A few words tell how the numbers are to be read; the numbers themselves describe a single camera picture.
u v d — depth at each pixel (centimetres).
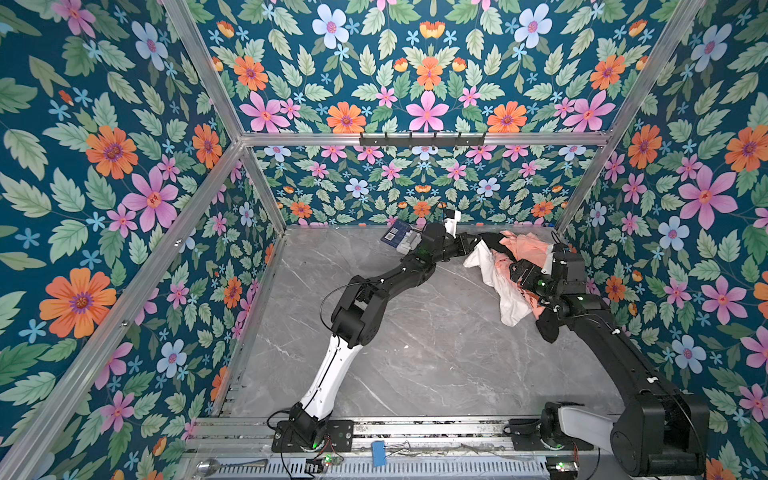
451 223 87
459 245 84
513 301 96
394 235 116
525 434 73
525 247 101
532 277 74
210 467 69
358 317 60
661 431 39
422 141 92
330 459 70
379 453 72
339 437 74
